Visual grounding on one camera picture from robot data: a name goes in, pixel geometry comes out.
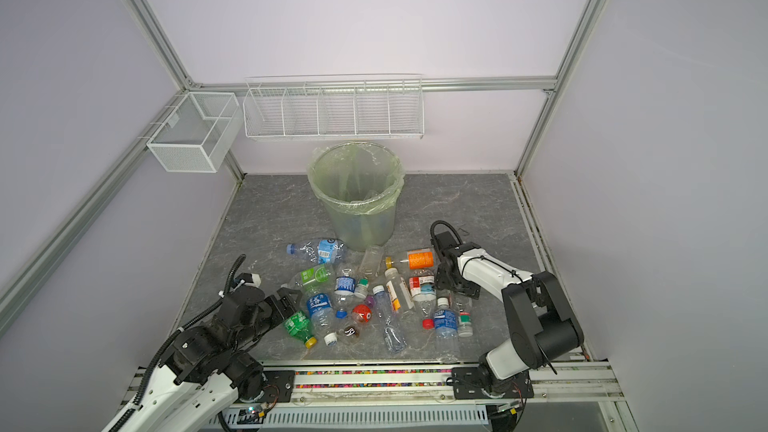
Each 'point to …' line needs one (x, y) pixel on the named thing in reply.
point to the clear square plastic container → (371, 261)
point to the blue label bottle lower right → (446, 333)
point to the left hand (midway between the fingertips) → (292, 306)
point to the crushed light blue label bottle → (325, 251)
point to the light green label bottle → (314, 279)
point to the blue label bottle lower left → (321, 312)
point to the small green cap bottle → (362, 288)
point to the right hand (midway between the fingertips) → (457, 288)
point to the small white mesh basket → (200, 133)
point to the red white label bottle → (423, 291)
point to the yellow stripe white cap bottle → (393, 285)
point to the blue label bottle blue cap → (345, 287)
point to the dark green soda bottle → (298, 325)
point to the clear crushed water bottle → (394, 338)
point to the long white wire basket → (334, 107)
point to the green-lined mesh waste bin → (360, 182)
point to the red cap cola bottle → (361, 314)
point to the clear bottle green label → (464, 324)
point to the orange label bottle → (420, 259)
